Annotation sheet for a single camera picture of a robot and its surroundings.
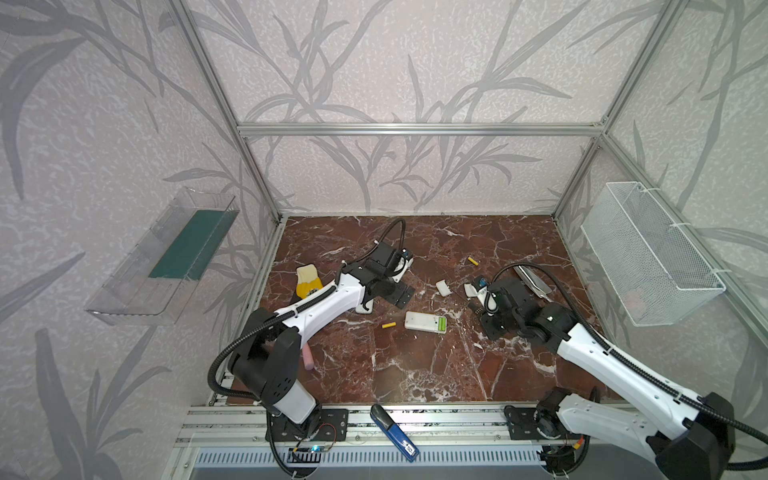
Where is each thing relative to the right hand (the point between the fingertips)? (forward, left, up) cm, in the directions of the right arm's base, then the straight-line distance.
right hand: (483, 305), depth 80 cm
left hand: (+9, +22, -2) cm, 24 cm away
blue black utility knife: (-29, +23, -9) cm, 38 cm away
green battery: (0, +10, -13) cm, 17 cm away
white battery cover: (+14, +8, -14) cm, 21 cm away
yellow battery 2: (+24, -4, -14) cm, 28 cm away
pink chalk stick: (-11, +48, -9) cm, 50 cm away
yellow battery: (0, +27, -14) cm, 30 cm away
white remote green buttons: (+1, +15, -14) cm, 21 cm away
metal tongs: (+14, -23, -13) cm, 30 cm away
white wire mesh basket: (-2, -32, +20) cm, 38 cm away
